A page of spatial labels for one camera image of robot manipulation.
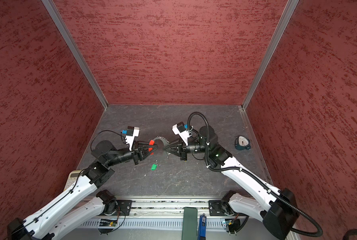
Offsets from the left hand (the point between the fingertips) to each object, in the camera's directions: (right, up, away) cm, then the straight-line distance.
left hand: (157, 149), depth 63 cm
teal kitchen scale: (+50, -2, +32) cm, 59 cm away
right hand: (+3, 0, -1) cm, 3 cm away
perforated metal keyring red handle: (+4, +4, -3) cm, 6 cm away
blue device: (+21, -39, +7) cm, 44 cm away
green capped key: (-2, -9, +5) cm, 11 cm away
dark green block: (+15, -41, +9) cm, 44 cm away
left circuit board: (-26, -38, +9) cm, 47 cm away
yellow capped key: (+12, -3, -6) cm, 14 cm away
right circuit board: (+36, -39, +8) cm, 54 cm away
